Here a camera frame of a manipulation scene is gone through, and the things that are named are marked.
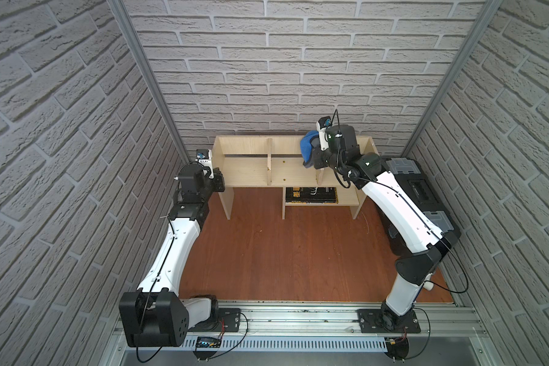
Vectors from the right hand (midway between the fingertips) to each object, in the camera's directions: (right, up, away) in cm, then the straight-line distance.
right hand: (322, 147), depth 75 cm
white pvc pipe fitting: (+39, -49, +4) cm, 62 cm away
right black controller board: (+22, -64, -6) cm, 68 cm away
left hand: (-39, -6, +3) cm, 40 cm away
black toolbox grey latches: (+42, -9, +20) cm, 47 cm away
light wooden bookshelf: (-16, -3, +12) cm, 20 cm away
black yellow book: (-2, -17, +15) cm, 23 cm away
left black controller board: (-39, -64, -2) cm, 75 cm away
